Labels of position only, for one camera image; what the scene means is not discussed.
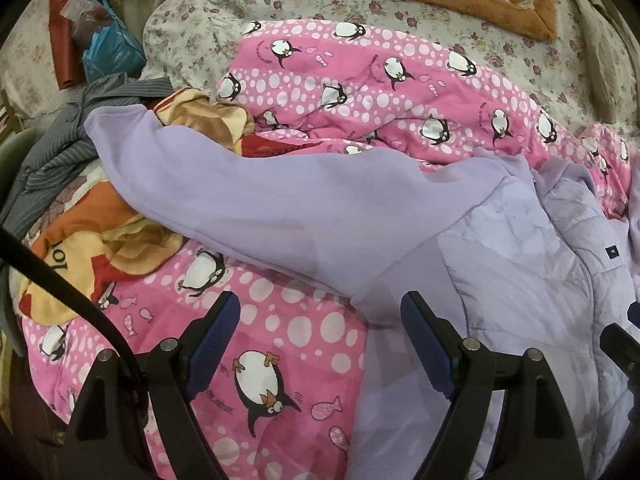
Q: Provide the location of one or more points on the grey striped shirt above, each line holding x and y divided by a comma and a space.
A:
65, 148

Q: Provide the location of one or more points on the clear plastic bag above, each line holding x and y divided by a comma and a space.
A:
88, 17

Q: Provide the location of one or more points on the orange yellow cartoon blanket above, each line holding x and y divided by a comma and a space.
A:
102, 240

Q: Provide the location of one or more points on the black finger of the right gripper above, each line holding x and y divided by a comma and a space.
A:
622, 349

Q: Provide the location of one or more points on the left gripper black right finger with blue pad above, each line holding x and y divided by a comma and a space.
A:
535, 437

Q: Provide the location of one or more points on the red cloth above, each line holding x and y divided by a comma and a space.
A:
66, 54

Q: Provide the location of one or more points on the pink penguin print quilt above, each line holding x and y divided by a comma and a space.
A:
283, 401

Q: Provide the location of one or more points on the beige garment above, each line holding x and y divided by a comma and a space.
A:
612, 56

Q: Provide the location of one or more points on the lilac padded jacket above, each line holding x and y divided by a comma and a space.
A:
513, 256

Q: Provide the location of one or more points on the floral bed sheet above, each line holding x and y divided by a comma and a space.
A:
193, 41

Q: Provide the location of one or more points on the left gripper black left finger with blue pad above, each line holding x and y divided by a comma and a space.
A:
106, 439

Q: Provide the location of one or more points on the blue plastic bag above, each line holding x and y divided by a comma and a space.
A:
112, 50

